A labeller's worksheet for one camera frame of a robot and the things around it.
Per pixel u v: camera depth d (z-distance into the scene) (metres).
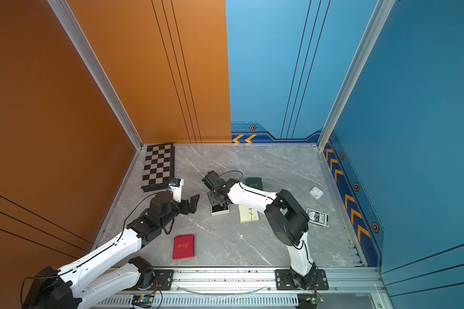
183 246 0.79
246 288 0.72
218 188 0.69
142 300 0.72
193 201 0.75
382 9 0.70
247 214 0.89
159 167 1.05
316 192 0.97
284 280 0.72
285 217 0.49
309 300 0.70
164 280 0.74
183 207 0.72
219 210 0.89
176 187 0.70
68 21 0.72
